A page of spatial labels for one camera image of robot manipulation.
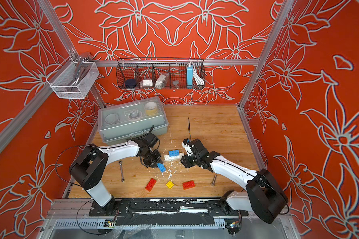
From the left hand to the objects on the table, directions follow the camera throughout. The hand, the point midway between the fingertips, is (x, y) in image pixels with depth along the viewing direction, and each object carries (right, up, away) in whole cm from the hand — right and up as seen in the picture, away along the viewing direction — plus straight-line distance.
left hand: (163, 163), depth 88 cm
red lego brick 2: (-6, -9, -8) cm, 13 cm away
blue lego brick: (+7, +6, +2) cm, 9 cm away
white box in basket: (-10, +49, -1) cm, 50 cm away
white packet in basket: (-2, +52, +3) cm, 52 cm away
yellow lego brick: (+5, -9, -9) cm, 13 cm away
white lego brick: (+3, +3, +2) cm, 4 cm away
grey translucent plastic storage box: (-19, +27, -1) cm, 33 cm away
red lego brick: (+15, -8, -10) cm, 20 cm away
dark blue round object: (-23, +51, +9) cm, 57 cm away
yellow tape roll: (-9, +34, +10) cm, 37 cm away
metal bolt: (+29, -9, -8) cm, 31 cm away
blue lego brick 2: (0, -1, -2) cm, 3 cm away
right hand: (+11, +4, -4) cm, 12 cm away
